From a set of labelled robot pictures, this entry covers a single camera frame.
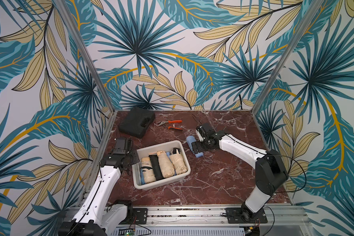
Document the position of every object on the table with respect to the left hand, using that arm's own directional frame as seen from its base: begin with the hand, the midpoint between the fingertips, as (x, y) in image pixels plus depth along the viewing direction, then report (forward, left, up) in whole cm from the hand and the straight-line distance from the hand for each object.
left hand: (134, 159), depth 80 cm
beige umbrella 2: (0, -24, 0) cm, 24 cm away
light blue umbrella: (+20, -32, -10) cm, 39 cm away
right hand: (+12, -37, -4) cm, 39 cm away
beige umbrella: (-1, -17, -3) cm, 18 cm away
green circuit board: (-32, -1, -15) cm, 35 cm away
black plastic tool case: (+31, +5, -5) cm, 32 cm away
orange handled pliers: (+35, -11, -11) cm, 38 cm away
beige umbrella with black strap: (-7, -8, -5) cm, 12 cm away
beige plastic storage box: (+6, -5, -2) cm, 8 cm away
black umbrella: (-3, -12, -4) cm, 13 cm away
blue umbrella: (-7, -4, -8) cm, 11 cm away
